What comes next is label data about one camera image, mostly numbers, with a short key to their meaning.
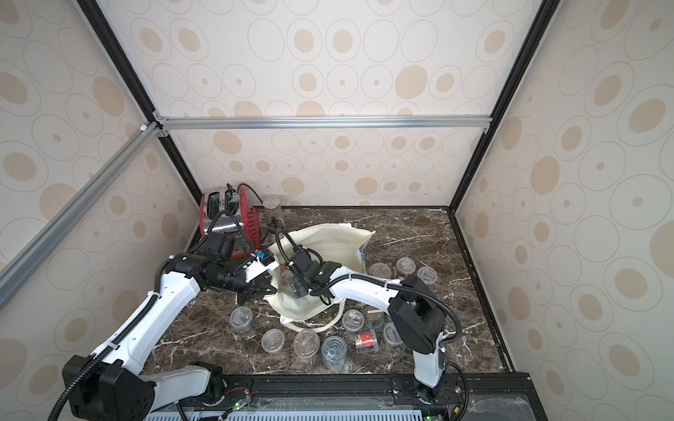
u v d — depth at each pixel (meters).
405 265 0.94
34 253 0.54
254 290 0.64
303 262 0.67
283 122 1.84
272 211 1.16
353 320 0.82
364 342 0.78
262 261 0.64
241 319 0.82
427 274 0.92
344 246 0.92
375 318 0.81
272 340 0.78
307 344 0.76
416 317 0.47
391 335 0.79
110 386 0.38
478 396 0.73
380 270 0.92
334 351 0.74
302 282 0.76
